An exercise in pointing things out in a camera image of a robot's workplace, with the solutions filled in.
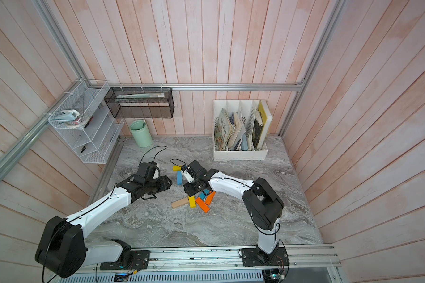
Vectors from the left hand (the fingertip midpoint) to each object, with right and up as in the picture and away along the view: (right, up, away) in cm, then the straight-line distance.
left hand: (168, 186), depth 86 cm
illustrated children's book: (+29, +31, +17) cm, 46 cm away
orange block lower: (+17, -10, +3) cm, 20 cm away
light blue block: (+3, +2, +12) cm, 13 cm away
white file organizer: (+42, +43, +19) cm, 64 cm away
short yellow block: (+1, +7, +15) cm, 16 cm away
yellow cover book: (+52, +36, +6) cm, 63 cm away
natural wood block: (+5, -10, +4) cm, 12 cm away
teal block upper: (+19, +2, -20) cm, 28 cm away
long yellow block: (+11, -9, +4) cm, 15 cm away
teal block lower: (+17, -3, -10) cm, 20 cm away
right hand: (+10, -2, +3) cm, 10 cm away
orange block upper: (+21, -7, +4) cm, 22 cm away
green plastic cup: (-21, +29, +18) cm, 40 cm away
